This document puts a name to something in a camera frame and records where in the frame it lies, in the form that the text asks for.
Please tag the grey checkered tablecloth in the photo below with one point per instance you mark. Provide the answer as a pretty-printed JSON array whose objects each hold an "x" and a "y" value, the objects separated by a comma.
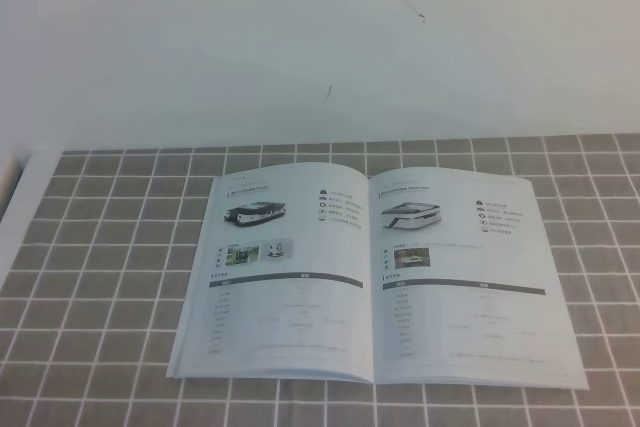
[{"x": 93, "y": 280}]

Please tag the beige object at left edge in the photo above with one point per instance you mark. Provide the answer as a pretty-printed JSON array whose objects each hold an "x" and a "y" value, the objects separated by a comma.
[{"x": 10, "y": 173}]

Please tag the white robot catalogue book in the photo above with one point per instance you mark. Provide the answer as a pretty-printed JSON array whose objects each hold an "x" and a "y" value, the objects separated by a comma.
[{"x": 416, "y": 275}]

